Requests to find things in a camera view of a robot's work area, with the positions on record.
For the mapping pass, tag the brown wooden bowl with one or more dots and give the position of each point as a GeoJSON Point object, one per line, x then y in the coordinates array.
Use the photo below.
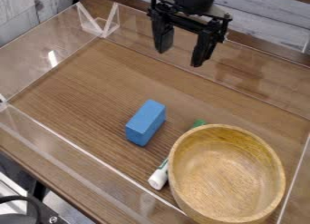
{"type": "Point", "coordinates": [226, 175]}

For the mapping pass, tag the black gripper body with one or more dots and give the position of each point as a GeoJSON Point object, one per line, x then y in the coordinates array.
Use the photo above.
{"type": "Point", "coordinates": [192, 15]}

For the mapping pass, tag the blue rectangular block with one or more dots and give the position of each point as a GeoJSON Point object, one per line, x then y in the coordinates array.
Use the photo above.
{"type": "Point", "coordinates": [144, 122]}

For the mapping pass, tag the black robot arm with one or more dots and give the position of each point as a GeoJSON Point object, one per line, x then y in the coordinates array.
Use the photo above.
{"type": "Point", "coordinates": [199, 17]}

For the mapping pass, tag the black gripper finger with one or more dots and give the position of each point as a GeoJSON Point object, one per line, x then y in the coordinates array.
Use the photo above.
{"type": "Point", "coordinates": [203, 48]}
{"type": "Point", "coordinates": [163, 33]}

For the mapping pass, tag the clear acrylic tray wall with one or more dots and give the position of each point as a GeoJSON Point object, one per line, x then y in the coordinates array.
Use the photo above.
{"type": "Point", "coordinates": [75, 78]}

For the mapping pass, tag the black metal table frame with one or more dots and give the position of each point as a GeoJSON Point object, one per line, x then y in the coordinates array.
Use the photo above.
{"type": "Point", "coordinates": [21, 197]}

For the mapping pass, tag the green white marker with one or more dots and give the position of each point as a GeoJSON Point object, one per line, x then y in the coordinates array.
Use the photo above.
{"type": "Point", "coordinates": [159, 176]}

